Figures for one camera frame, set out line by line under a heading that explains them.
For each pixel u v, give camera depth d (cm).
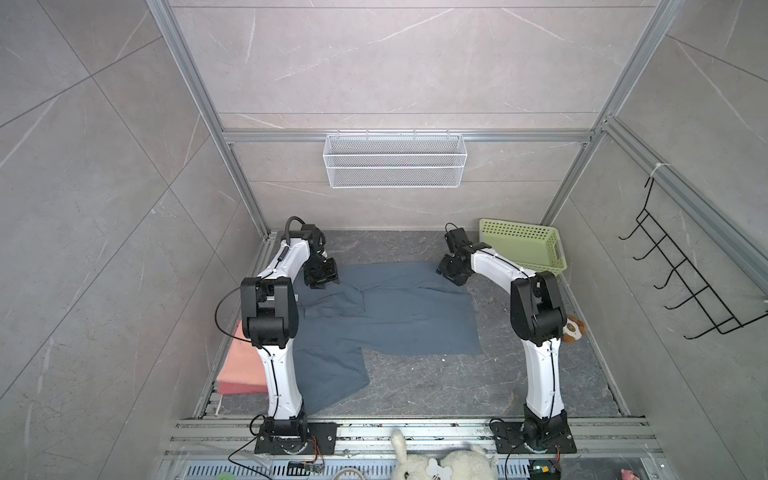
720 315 60
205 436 75
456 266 80
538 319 57
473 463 63
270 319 56
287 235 71
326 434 73
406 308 98
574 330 90
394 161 101
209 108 84
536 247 114
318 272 84
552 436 64
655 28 70
